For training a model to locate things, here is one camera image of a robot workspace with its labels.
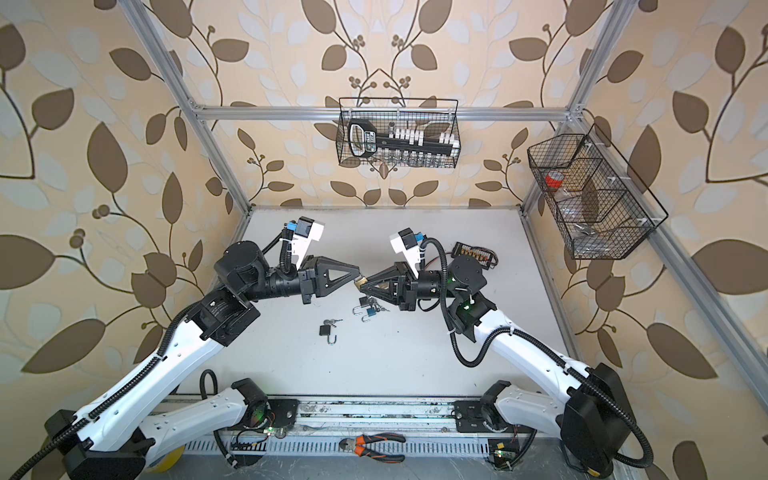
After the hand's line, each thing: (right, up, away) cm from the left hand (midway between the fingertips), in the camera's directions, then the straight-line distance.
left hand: (358, 277), depth 53 cm
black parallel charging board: (+40, 0, +51) cm, 65 cm away
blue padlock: (-1, -16, +40) cm, 43 cm away
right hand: (+1, -3, +2) cm, 4 cm away
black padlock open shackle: (-14, -21, +35) cm, 44 cm away
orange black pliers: (-2, -42, +17) cm, 45 cm away
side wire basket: (+58, +14, +20) cm, 63 cm away
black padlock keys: (-13, -19, +38) cm, 44 cm away
